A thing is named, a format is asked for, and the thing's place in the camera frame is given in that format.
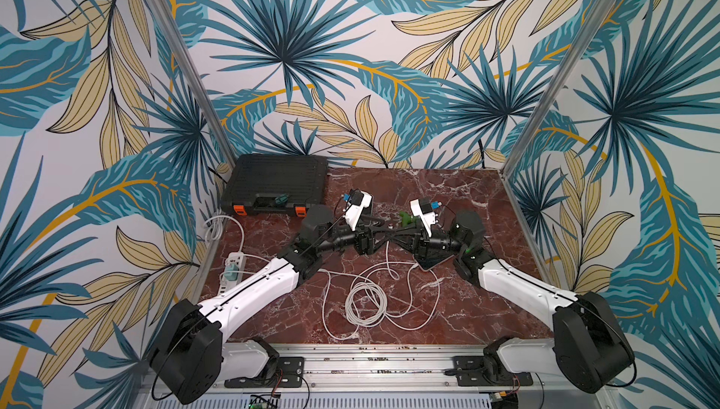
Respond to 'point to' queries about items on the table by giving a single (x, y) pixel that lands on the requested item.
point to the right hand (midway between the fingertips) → (373, 253)
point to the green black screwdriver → (281, 199)
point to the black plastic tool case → (276, 185)
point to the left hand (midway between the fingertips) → (387, 231)
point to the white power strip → (234, 258)
